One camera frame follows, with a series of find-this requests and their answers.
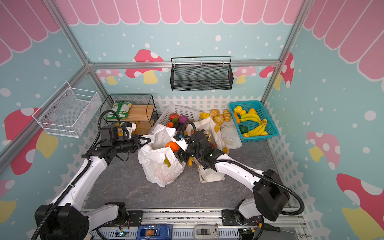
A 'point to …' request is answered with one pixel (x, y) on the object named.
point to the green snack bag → (121, 109)
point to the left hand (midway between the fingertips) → (150, 143)
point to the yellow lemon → (238, 109)
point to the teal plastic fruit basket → (255, 107)
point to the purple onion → (183, 119)
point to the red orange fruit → (174, 146)
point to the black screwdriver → (277, 229)
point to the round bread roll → (214, 112)
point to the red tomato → (174, 117)
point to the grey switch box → (206, 232)
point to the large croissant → (219, 119)
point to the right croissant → (227, 115)
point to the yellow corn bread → (203, 115)
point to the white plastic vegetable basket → (163, 116)
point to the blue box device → (152, 232)
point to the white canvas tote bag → (208, 126)
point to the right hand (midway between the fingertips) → (172, 148)
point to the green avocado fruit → (243, 129)
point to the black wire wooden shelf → (138, 109)
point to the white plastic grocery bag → (160, 164)
